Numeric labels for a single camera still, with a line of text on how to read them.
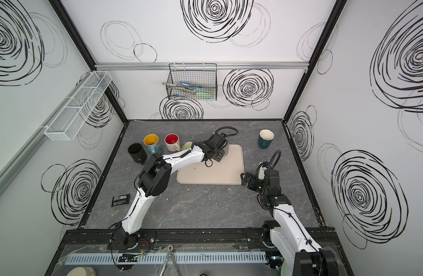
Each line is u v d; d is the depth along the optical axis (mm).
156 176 561
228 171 982
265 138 972
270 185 651
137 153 945
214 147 771
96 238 752
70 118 740
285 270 652
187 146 944
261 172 764
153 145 939
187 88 855
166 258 694
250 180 765
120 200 843
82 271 612
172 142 1045
